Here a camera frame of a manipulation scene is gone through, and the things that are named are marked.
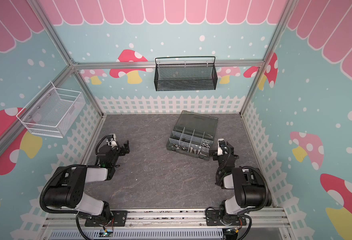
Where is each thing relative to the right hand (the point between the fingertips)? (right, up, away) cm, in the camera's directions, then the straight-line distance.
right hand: (219, 142), depth 89 cm
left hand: (-61, -1, +4) cm, 61 cm away
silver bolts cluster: (-16, -6, +8) cm, 19 cm away
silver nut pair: (-6, -3, +11) cm, 12 cm away
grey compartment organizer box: (-14, +4, +14) cm, 20 cm away
